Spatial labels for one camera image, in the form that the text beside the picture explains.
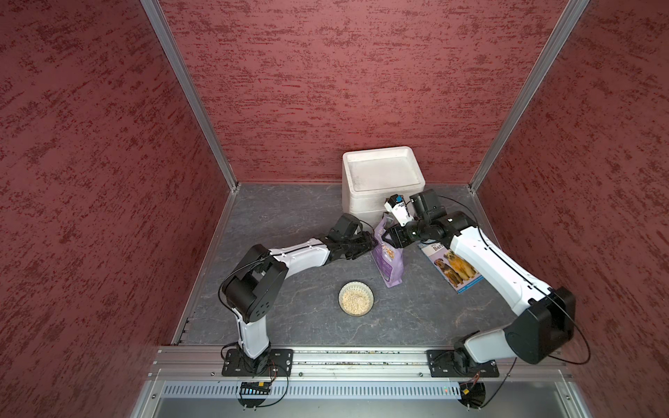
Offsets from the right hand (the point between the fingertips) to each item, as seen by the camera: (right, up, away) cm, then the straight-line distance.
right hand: (388, 238), depth 80 cm
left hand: (-4, -5, +8) cm, 10 cm away
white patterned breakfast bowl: (-11, -19, +1) cm, 22 cm away
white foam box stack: (-5, +21, +10) cm, 24 cm away
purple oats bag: (0, -6, +1) cm, 6 cm away
